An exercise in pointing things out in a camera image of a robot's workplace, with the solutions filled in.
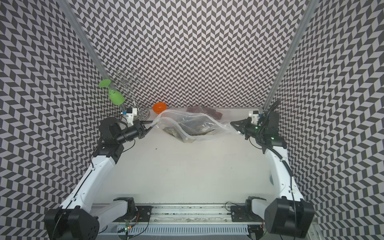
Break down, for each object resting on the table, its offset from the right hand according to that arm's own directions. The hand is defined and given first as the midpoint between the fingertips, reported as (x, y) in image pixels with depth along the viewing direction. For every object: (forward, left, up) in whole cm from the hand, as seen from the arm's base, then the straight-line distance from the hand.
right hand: (230, 125), depth 72 cm
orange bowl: (+38, +47, -25) cm, 65 cm away
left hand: (-1, +36, +3) cm, 36 cm away
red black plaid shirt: (+38, +11, -29) cm, 49 cm away
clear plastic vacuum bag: (0, +28, +6) cm, 29 cm away
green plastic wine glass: (+33, +74, -10) cm, 81 cm away
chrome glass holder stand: (+44, +64, -1) cm, 77 cm away
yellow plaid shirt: (-7, +23, +6) cm, 24 cm away
